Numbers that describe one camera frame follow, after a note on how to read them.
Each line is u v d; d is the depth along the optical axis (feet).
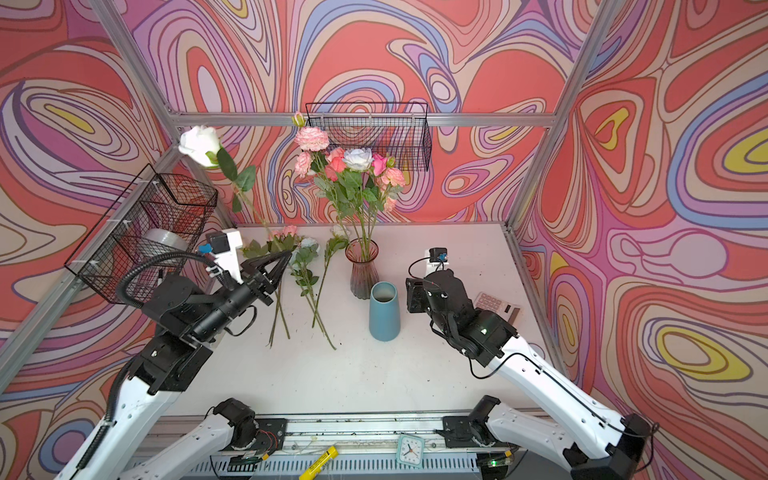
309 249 3.65
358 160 2.34
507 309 3.07
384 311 2.52
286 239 3.65
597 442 1.26
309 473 2.22
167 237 2.41
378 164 2.42
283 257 1.84
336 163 2.40
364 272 3.15
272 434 2.40
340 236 3.70
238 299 1.64
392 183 2.51
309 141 2.18
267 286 1.74
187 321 1.43
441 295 1.60
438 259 1.95
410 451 2.28
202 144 1.40
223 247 1.57
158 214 2.52
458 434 2.41
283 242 3.60
